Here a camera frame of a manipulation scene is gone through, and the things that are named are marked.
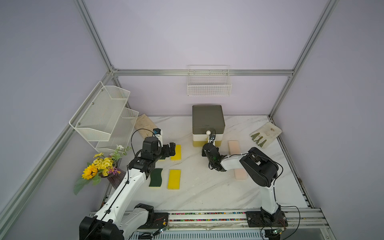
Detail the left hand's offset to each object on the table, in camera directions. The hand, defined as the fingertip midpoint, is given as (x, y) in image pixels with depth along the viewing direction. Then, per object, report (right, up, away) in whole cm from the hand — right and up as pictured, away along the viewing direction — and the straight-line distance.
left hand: (166, 146), depth 81 cm
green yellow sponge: (-8, -20, +6) cm, 22 cm away
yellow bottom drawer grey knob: (+20, 0, +20) cm, 28 cm away
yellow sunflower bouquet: (-26, -7, -15) cm, 31 cm away
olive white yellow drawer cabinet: (+22, +16, +9) cm, 29 cm away
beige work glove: (-24, +12, +33) cm, 42 cm away
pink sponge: (+42, -2, +18) cm, 46 cm away
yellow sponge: (+3, -20, +5) cm, 21 cm away
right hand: (+24, -2, +19) cm, 31 cm away
